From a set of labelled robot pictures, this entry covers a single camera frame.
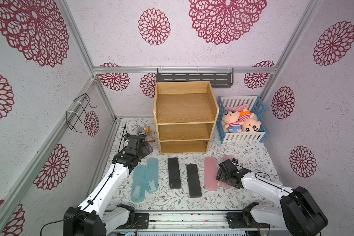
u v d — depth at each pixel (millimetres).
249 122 990
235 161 801
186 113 797
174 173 897
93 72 921
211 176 890
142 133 1036
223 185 833
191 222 733
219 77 931
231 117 1006
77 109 769
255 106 1123
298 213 416
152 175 901
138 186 839
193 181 855
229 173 683
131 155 600
